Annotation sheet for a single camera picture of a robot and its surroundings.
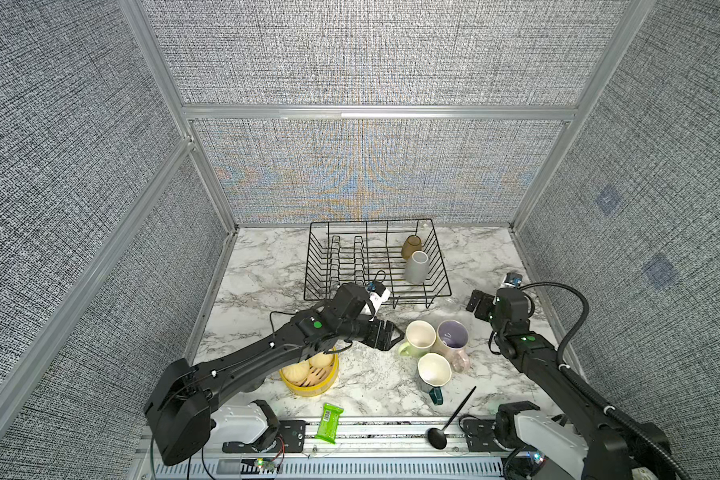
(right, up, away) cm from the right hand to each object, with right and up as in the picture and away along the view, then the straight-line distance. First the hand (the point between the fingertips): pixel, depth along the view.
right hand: (490, 294), depth 86 cm
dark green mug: (-17, -21, -4) cm, 27 cm away
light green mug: (-20, -13, +1) cm, 24 cm away
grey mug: (-19, +7, +10) cm, 23 cm away
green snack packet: (-45, -31, -11) cm, 56 cm away
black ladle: (-19, -33, -13) cm, 40 cm away
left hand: (-29, -8, -12) cm, 33 cm away
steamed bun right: (-47, -17, -6) cm, 50 cm away
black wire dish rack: (-36, +13, +22) cm, 44 cm away
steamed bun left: (-54, -19, -8) cm, 58 cm away
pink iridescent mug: (-11, -14, +2) cm, 18 cm away
